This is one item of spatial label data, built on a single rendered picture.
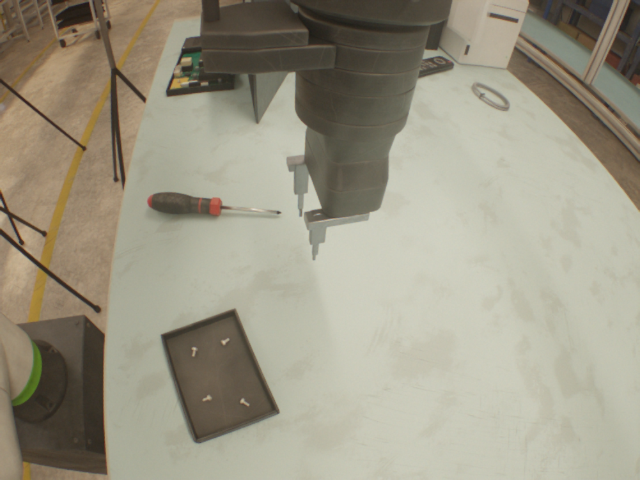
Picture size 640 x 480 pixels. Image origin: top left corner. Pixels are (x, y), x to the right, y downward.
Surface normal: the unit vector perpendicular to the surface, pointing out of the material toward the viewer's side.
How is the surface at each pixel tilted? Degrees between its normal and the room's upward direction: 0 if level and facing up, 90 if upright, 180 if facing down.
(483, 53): 90
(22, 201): 0
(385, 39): 90
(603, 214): 0
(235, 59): 90
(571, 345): 0
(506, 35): 90
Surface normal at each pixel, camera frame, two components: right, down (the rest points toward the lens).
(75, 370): 0.07, -0.61
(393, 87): 0.44, 0.73
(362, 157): 0.24, 0.88
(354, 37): -0.19, 0.77
